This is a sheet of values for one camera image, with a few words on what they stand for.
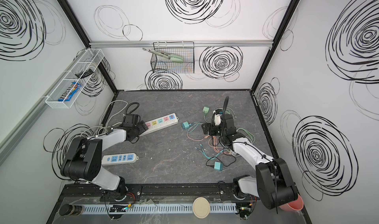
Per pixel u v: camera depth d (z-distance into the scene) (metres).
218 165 0.81
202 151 0.87
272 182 0.41
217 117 0.78
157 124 0.97
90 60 0.82
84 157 0.46
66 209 0.62
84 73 0.76
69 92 0.71
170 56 0.92
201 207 0.64
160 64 1.08
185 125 0.98
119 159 0.83
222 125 0.67
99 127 0.99
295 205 0.61
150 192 0.75
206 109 1.06
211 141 0.91
